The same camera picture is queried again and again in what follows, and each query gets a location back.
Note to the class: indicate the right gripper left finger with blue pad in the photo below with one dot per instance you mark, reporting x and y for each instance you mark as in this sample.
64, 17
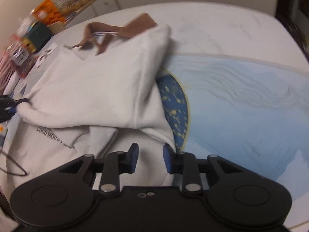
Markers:
114, 165

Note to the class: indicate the dark green box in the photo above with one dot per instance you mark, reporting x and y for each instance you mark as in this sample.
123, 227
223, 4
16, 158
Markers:
37, 37

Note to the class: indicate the white hooded sweatshirt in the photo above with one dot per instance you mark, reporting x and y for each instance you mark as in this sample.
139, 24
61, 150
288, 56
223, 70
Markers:
94, 105

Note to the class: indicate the orange snack bag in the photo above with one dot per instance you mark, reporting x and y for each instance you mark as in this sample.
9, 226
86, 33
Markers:
47, 13

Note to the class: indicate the red clear packaged item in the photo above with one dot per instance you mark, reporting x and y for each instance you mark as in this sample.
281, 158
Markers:
17, 58

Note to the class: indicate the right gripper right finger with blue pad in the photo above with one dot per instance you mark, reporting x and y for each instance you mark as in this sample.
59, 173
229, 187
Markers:
188, 166

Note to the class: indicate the small white wooden drawer cabinet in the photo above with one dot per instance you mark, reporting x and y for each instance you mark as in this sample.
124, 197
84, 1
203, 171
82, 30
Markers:
77, 11

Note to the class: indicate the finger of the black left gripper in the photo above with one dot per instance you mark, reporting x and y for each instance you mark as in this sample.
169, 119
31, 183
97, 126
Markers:
8, 107

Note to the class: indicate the white paper card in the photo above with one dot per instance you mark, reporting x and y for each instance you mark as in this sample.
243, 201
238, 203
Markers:
45, 54

